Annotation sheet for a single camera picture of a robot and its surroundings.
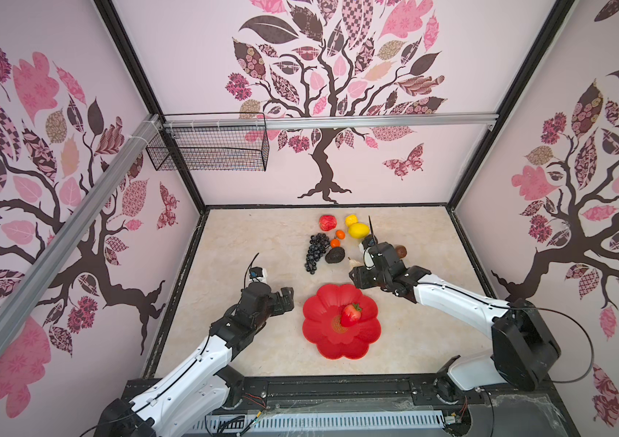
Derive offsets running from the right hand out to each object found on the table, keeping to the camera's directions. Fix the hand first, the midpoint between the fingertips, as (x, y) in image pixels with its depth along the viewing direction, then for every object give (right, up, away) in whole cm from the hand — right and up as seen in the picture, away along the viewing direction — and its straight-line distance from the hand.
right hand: (356, 270), depth 87 cm
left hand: (-24, -8, -4) cm, 26 cm away
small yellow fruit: (+1, +17, +20) cm, 27 cm away
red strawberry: (-2, -14, -2) cm, 14 cm away
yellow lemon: (+5, +13, +26) cm, 30 cm away
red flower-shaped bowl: (-11, -17, 0) cm, 21 cm away
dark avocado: (-6, +4, +11) cm, 13 cm away
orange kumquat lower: (-6, +8, +17) cm, 20 cm away
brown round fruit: (+19, +5, +14) cm, 24 cm away
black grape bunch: (-12, +7, +16) cm, 21 cm away
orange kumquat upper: (-3, +12, +20) cm, 23 cm away
